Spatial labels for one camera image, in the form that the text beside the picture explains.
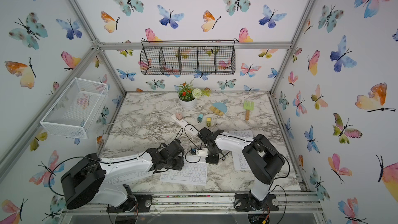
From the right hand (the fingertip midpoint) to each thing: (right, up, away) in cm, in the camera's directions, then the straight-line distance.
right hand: (212, 157), depth 88 cm
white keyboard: (-9, -7, -6) cm, 13 cm away
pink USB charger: (-21, +22, +11) cm, 32 cm away
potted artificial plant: (-15, +36, +12) cm, 41 cm away
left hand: (-16, -4, -2) cm, 17 cm away
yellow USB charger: (-2, +18, +13) cm, 23 cm away
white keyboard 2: (+15, -2, -2) cm, 16 cm away
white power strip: (-15, +14, +12) cm, 24 cm away
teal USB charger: (-7, +21, +15) cm, 27 cm away
